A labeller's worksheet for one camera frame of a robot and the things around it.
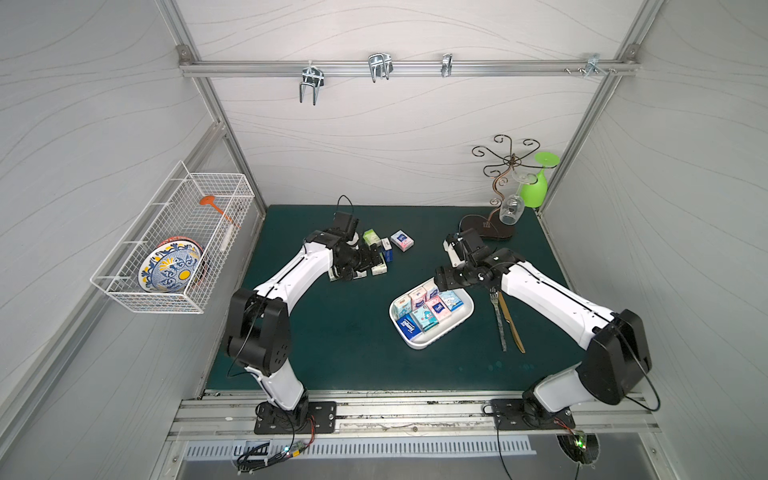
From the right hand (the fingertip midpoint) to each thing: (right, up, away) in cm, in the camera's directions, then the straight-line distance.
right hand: (449, 274), depth 85 cm
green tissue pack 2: (-20, 0, +15) cm, 26 cm away
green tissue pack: (-24, +11, +23) cm, 35 cm away
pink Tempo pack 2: (-2, -11, +6) cm, 12 cm away
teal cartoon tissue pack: (-7, -14, +3) cm, 16 cm away
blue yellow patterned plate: (-64, +5, -23) cm, 68 cm away
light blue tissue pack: (+2, -9, +7) cm, 11 cm away
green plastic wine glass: (+30, +25, +10) cm, 40 cm away
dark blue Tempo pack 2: (-11, -15, +1) cm, 19 cm away
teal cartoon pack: (-13, -10, +1) cm, 17 cm away
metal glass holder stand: (+21, +14, +30) cm, 39 cm away
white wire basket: (-69, +17, -13) cm, 72 cm away
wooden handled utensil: (+20, -14, +6) cm, 25 cm away
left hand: (-22, +2, +3) cm, 22 cm away
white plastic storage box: (+4, -14, +5) cm, 15 cm away
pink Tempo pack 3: (-9, -8, +4) cm, 12 cm away
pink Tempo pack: (-13, +9, +23) cm, 28 cm away
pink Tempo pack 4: (-5, -5, +2) cm, 7 cm away
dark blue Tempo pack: (-18, +6, +16) cm, 25 cm away
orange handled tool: (-66, +21, -5) cm, 69 cm away
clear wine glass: (+22, +20, +8) cm, 30 cm away
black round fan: (+30, -41, -13) cm, 52 cm away
